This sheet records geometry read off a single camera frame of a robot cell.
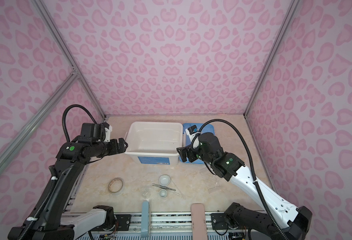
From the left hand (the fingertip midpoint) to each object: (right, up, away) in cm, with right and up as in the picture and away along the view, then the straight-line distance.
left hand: (120, 144), depth 72 cm
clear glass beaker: (+10, -28, +11) cm, 32 cm away
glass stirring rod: (+30, -29, +10) cm, 43 cm away
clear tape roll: (-8, -25, +13) cm, 29 cm away
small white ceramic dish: (+19, -28, +10) cm, 35 cm away
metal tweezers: (+19, -25, +12) cm, 34 cm away
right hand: (+31, 0, -3) cm, 31 cm away
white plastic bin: (+11, -2, +32) cm, 34 cm away
